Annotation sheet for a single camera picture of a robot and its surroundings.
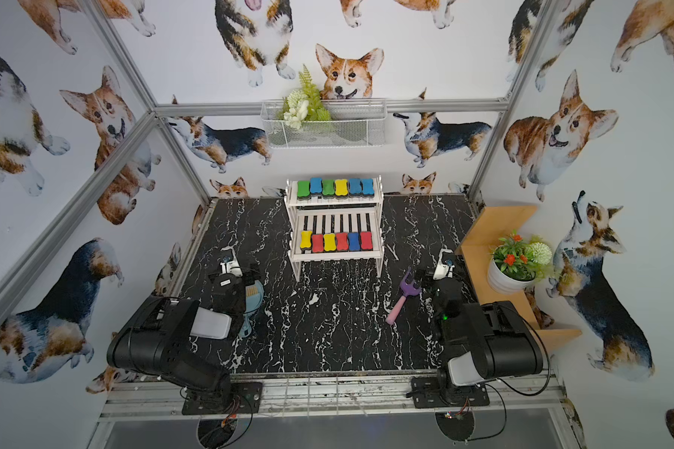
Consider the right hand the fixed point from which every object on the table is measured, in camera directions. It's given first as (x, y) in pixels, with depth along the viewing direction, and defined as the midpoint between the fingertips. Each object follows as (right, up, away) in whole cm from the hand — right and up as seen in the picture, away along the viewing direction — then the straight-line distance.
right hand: (446, 254), depth 88 cm
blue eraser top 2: (-29, +21, -2) cm, 36 cm away
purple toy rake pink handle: (-11, -12, +7) cm, 18 cm away
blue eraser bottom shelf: (-29, +4, +1) cm, 29 cm away
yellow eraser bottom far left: (-45, +5, +2) cm, 45 cm away
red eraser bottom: (-41, +3, +1) cm, 41 cm away
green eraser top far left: (-44, +20, -4) cm, 49 cm away
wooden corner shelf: (+12, +9, -3) cm, 16 cm away
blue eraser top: (-41, +22, -4) cm, 46 cm away
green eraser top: (-37, +21, -4) cm, 42 cm away
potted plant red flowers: (+15, -1, -13) cm, 20 cm away
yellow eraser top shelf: (-33, +21, -4) cm, 39 cm away
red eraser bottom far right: (-25, +5, +4) cm, 26 cm away
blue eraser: (-25, +21, -3) cm, 33 cm away
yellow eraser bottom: (-37, +4, +2) cm, 37 cm away
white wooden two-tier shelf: (-36, +11, +9) cm, 39 cm away
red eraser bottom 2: (-33, +4, +2) cm, 33 cm away
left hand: (-68, 0, +2) cm, 68 cm away
